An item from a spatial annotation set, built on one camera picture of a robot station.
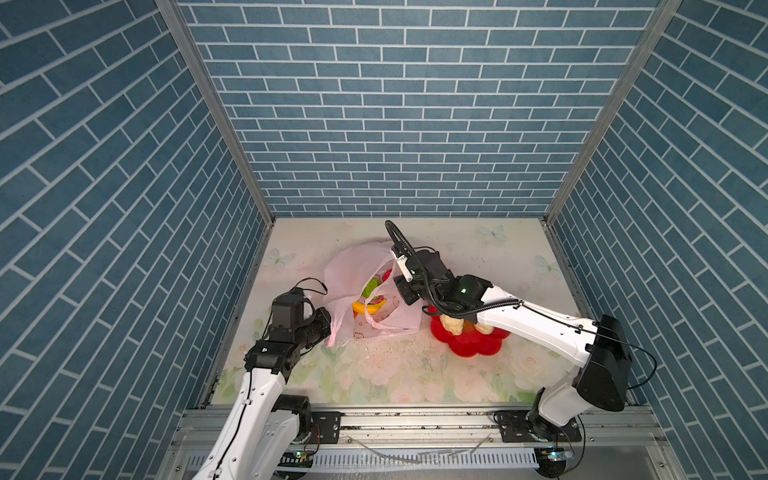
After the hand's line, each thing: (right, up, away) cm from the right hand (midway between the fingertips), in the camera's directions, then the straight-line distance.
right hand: (397, 271), depth 78 cm
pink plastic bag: (-9, -6, -1) cm, 11 cm away
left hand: (-15, -12, +1) cm, 19 cm away
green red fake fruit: (-6, -3, 0) cm, 7 cm away
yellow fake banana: (-12, -12, +13) cm, 22 cm away
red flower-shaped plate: (+21, -22, +9) cm, 32 cm away
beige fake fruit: (+17, -17, +10) cm, 26 cm away
